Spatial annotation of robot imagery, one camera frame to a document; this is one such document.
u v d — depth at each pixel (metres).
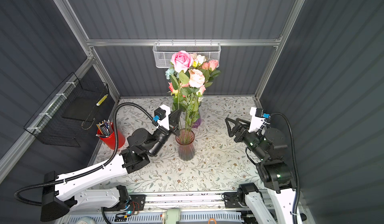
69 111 0.72
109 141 0.83
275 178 0.41
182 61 0.39
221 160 0.88
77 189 0.42
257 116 0.51
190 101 0.63
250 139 0.51
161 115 0.48
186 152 0.94
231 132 0.54
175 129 0.52
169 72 0.80
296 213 0.38
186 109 0.66
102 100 0.82
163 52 0.84
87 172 0.43
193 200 0.76
